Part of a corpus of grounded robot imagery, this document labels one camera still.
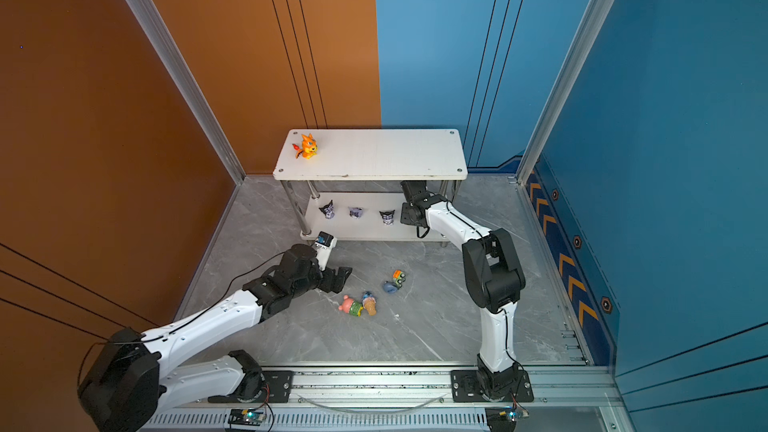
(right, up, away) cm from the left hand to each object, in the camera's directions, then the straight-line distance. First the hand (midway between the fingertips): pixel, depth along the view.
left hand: (339, 261), depth 84 cm
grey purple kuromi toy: (+13, +12, +10) cm, 21 cm away
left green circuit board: (-20, -34, -13) cm, 42 cm away
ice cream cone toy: (+8, -12, 0) cm, 15 cm away
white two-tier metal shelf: (-4, +25, +35) cm, 43 cm away
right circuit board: (+41, -34, -15) cm, 56 cm away
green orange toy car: (+17, -6, +6) cm, 19 cm away
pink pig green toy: (+3, -12, -1) cm, 13 cm away
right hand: (+21, +13, +14) cm, 28 cm away
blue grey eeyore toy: (+14, -9, +4) cm, 17 cm away
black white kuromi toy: (-6, +14, +12) cm, 20 cm away
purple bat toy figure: (+3, +14, +13) cm, 19 cm away
